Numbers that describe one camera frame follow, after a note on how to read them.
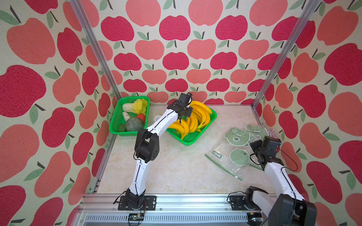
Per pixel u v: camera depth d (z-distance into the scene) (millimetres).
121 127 1003
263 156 629
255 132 949
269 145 628
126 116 1099
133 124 957
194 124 981
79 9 703
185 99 751
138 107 1081
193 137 1010
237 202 733
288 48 845
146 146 559
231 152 864
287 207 402
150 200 751
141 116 1063
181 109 749
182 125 910
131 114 1112
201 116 1040
